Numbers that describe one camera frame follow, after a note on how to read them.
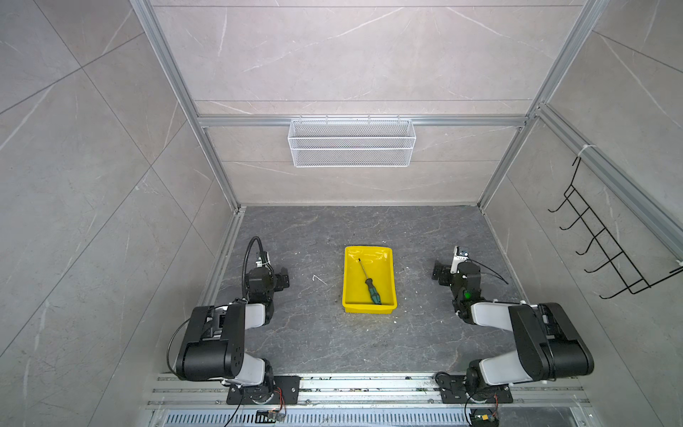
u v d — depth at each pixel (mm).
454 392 729
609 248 659
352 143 1005
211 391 746
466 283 708
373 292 901
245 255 1038
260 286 715
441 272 839
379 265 991
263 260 798
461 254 801
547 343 446
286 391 734
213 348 432
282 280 866
